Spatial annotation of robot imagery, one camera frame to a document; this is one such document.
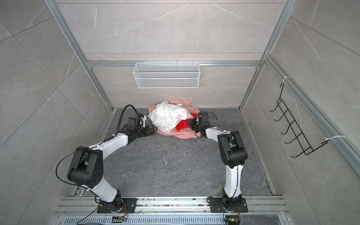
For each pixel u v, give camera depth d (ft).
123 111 2.34
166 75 3.31
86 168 1.50
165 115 3.33
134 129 2.39
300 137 2.11
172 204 2.45
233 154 1.73
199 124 2.82
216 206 2.39
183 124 3.29
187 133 3.23
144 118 2.82
